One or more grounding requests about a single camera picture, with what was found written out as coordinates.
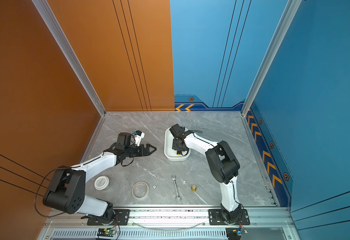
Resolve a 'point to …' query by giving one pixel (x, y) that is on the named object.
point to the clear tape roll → (140, 190)
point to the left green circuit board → (106, 232)
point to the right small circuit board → (235, 233)
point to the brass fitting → (193, 188)
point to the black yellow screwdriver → (178, 153)
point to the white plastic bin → (170, 154)
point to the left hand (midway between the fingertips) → (151, 148)
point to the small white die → (154, 186)
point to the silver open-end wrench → (178, 196)
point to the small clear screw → (184, 181)
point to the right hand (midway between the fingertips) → (176, 147)
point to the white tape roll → (101, 182)
